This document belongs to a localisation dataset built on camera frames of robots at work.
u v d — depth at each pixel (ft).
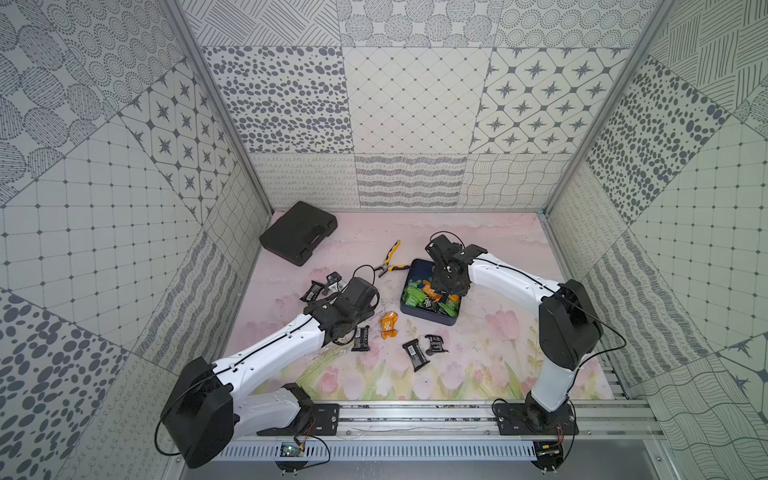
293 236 3.59
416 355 2.75
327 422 2.43
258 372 1.46
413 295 3.05
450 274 2.17
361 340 2.81
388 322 2.96
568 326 1.54
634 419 2.51
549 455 2.39
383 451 2.30
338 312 1.97
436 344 2.82
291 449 2.35
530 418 2.14
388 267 3.40
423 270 3.13
